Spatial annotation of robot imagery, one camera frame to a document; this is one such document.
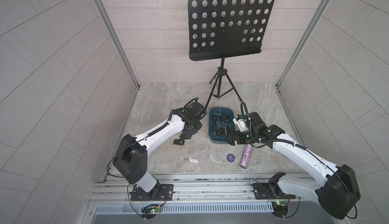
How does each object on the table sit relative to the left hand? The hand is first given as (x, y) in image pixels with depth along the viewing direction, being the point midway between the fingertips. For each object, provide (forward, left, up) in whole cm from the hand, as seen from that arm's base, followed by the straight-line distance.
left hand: (200, 128), depth 84 cm
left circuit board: (-36, +19, -7) cm, 41 cm away
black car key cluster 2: (+2, -12, -8) cm, 14 cm away
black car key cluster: (+5, -9, -8) cm, 13 cm away
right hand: (-7, -16, +2) cm, 17 cm away
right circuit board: (-35, -37, -10) cm, 52 cm away
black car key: (-5, +12, -8) cm, 15 cm away
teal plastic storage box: (-3, -7, -5) cm, 9 cm away
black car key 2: (+11, -9, -7) cm, 16 cm away
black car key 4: (+3, -17, -7) cm, 18 cm away
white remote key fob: (-14, +4, -8) cm, 17 cm away
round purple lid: (-13, -17, -9) cm, 23 cm away
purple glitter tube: (-13, -24, -5) cm, 28 cm away
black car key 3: (+11, -15, -6) cm, 20 cm away
